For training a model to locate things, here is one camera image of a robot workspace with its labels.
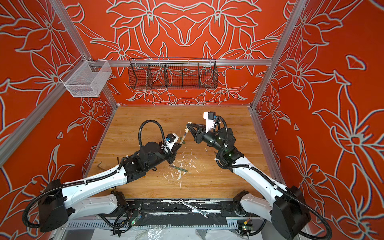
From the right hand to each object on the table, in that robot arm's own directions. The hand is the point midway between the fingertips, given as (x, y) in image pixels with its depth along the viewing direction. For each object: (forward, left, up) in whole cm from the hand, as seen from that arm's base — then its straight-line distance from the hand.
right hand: (185, 126), depth 67 cm
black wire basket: (+47, +9, -3) cm, 48 cm away
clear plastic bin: (+39, +63, 0) cm, 74 cm away
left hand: (-3, +3, -10) cm, 11 cm away
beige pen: (-3, +3, -9) cm, 10 cm away
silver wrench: (-24, +4, -32) cm, 41 cm away
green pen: (-7, +5, -33) cm, 34 cm away
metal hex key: (-6, +53, -32) cm, 62 cm away
